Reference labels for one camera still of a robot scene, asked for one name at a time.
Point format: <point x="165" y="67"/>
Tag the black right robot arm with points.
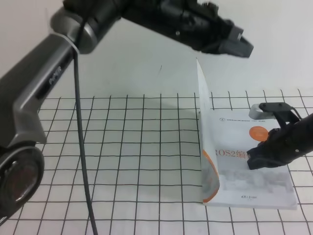
<point x="305" y="121"/>

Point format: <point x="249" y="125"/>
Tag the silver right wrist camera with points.
<point x="281" y="111"/>

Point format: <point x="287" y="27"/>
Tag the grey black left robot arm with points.
<point x="77" y="28"/>

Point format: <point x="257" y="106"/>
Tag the white and orange paperback book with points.
<point x="225" y="138"/>

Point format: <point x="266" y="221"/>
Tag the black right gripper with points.
<point x="280" y="148"/>

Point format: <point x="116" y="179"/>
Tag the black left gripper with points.
<point x="195" y="25"/>

